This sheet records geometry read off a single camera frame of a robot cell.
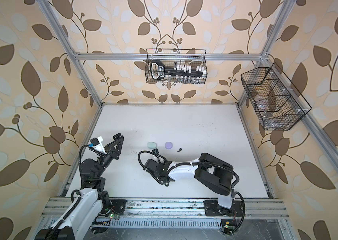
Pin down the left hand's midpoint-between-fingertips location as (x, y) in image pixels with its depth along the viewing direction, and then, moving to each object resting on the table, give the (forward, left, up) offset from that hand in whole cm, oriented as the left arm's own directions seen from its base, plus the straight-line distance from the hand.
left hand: (122, 140), depth 75 cm
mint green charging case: (+9, -12, -21) cm, 25 cm away
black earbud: (+7, -31, -22) cm, 38 cm away
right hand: (-5, -17, -22) cm, 28 cm away
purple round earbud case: (+10, -23, -21) cm, 32 cm away
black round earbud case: (+2, +3, 0) cm, 3 cm away
